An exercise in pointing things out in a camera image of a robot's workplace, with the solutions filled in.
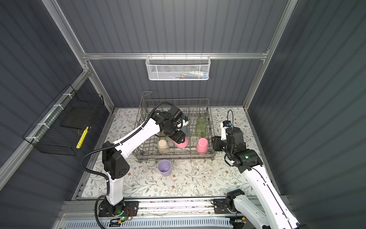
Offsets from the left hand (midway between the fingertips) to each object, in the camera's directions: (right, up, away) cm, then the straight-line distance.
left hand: (182, 139), depth 81 cm
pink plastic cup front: (0, -3, 0) cm, 3 cm away
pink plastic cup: (+12, -4, +3) cm, 13 cm away
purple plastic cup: (-11, -16, +4) cm, 20 cm away
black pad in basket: (-55, +13, -7) cm, 57 cm away
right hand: (+19, +2, -7) cm, 20 cm away
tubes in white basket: (+6, +41, +11) cm, 43 cm away
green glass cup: (+12, +6, +15) cm, 21 cm away
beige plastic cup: (-11, -4, +2) cm, 12 cm away
